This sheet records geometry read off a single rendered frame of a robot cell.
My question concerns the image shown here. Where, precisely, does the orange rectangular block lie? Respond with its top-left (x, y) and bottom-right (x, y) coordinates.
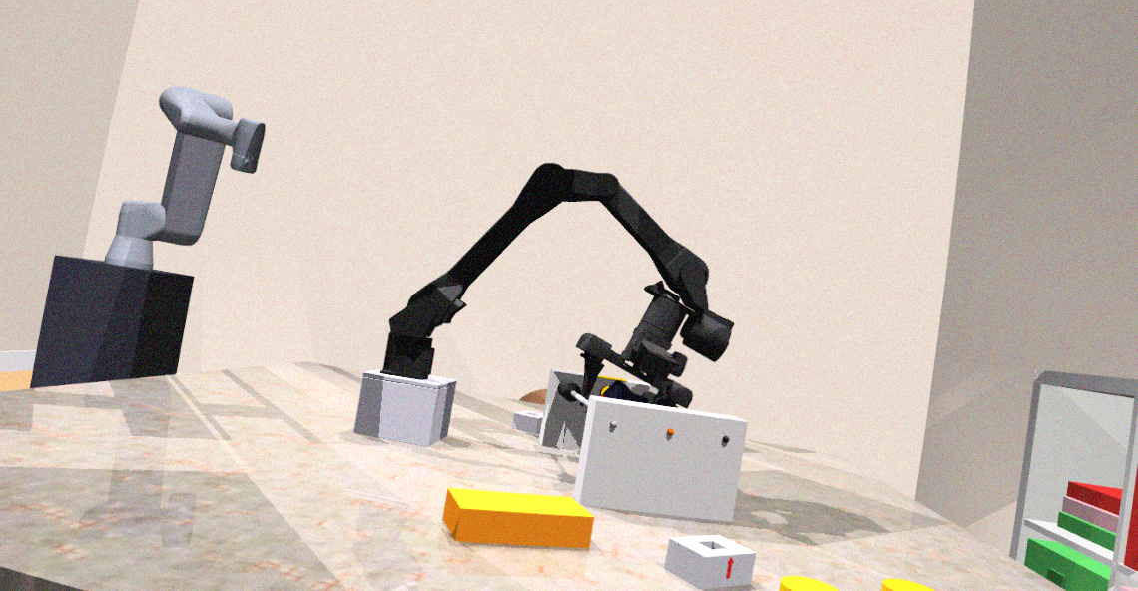
top-left (443, 487), bottom-right (595, 548)

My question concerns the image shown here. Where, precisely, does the yellow cylinder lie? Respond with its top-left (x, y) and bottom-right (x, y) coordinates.
top-left (780, 576), bottom-right (839, 591)
top-left (881, 578), bottom-right (934, 591)

